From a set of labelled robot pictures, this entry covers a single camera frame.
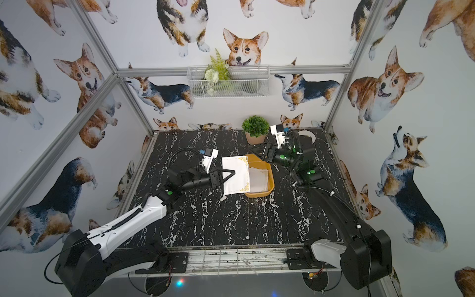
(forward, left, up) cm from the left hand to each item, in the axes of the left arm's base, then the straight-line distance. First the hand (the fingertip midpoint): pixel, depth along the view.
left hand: (236, 172), depth 69 cm
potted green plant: (+34, -9, -12) cm, 38 cm away
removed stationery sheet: (-2, -1, -4) cm, 5 cm away
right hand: (+5, -5, +7) cm, 10 cm away
